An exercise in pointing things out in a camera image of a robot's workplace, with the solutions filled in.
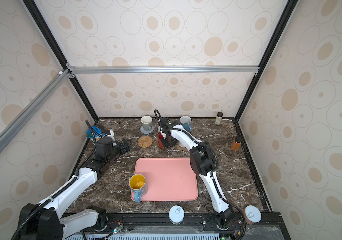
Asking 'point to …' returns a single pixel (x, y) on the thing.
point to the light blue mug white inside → (186, 122)
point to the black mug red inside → (161, 142)
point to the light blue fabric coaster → (147, 132)
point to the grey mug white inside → (146, 121)
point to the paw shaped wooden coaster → (182, 148)
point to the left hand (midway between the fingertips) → (129, 139)
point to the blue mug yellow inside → (137, 182)
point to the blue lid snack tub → (89, 135)
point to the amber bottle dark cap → (238, 140)
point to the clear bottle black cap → (219, 117)
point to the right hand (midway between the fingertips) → (169, 145)
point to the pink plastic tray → (168, 179)
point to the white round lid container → (176, 214)
